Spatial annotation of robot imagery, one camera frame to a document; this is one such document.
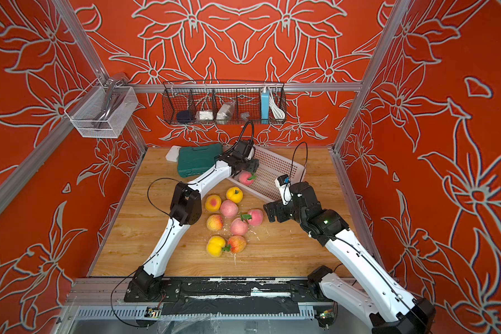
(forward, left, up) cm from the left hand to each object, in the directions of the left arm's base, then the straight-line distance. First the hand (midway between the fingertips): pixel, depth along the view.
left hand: (252, 160), depth 104 cm
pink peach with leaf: (-35, +4, -2) cm, 36 cm away
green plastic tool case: (0, +32, -3) cm, 32 cm away
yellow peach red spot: (-26, +16, -1) cm, 31 cm away
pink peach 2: (-31, -4, -2) cm, 31 cm away
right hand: (-32, -8, +13) cm, 36 cm away
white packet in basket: (+1, +20, +26) cm, 33 cm away
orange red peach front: (-42, +4, -3) cm, 42 cm away
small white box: (+7, +46, -6) cm, 47 cm away
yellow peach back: (-20, +7, -1) cm, 21 cm away
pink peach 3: (-28, +9, -2) cm, 29 cm away
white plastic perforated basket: (0, -10, -4) cm, 11 cm away
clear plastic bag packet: (+7, +13, +23) cm, 28 cm away
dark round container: (+9, +34, +19) cm, 40 cm away
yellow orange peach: (-34, +14, -3) cm, 37 cm away
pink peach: (-11, +4, -1) cm, 12 cm away
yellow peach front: (-44, +12, -2) cm, 45 cm away
